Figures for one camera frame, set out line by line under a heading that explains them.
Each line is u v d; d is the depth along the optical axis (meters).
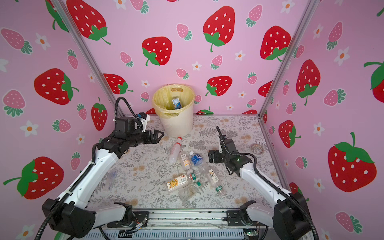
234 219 0.72
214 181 0.82
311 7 0.69
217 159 0.75
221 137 0.78
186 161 0.90
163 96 1.01
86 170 0.44
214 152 0.75
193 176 0.84
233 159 0.62
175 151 0.94
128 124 0.58
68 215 0.38
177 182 0.80
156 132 0.68
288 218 0.40
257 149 1.01
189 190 0.84
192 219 0.76
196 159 0.90
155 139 0.68
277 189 0.44
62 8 0.69
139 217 0.75
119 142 0.52
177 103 1.02
